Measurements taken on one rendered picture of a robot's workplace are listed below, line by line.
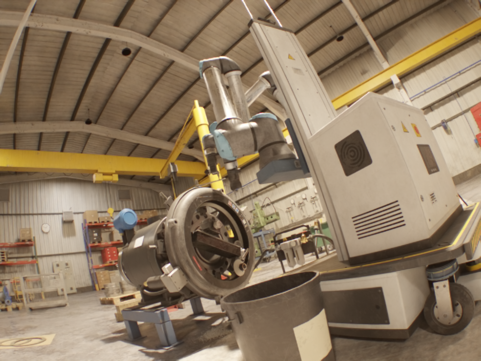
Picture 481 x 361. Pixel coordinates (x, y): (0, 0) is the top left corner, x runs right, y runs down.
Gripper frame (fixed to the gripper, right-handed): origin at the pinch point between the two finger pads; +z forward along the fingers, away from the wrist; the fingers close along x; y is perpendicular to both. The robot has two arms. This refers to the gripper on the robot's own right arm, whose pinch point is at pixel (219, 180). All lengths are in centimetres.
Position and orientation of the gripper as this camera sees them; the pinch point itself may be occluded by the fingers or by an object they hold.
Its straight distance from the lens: 179.6
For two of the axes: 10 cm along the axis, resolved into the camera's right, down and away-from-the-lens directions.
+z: 2.2, 9.2, -3.3
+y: -9.6, 2.6, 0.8
